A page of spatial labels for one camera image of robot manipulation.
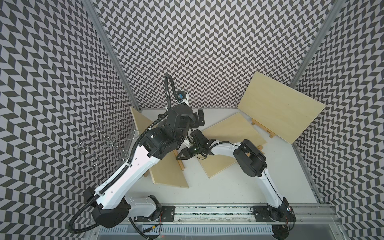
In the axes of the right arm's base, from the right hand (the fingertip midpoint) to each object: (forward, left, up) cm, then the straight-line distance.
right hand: (178, 159), depth 88 cm
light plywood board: (+24, -65, +15) cm, 71 cm away
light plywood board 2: (+21, -36, +1) cm, 42 cm away
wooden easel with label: (+29, -53, -2) cm, 61 cm away
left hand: (+5, -10, +36) cm, 38 cm away
